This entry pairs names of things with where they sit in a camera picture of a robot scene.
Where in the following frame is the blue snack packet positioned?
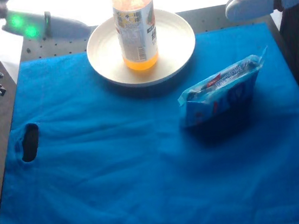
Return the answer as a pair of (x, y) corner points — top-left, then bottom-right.
(172, 46), (277, 130)

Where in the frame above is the orange juice bottle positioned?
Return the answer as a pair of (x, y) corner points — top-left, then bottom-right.
(110, 0), (163, 74)

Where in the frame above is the white round plate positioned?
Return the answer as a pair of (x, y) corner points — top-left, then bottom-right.
(82, 5), (201, 94)

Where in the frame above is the blue cloth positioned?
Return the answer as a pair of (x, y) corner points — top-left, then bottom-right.
(0, 18), (299, 224)

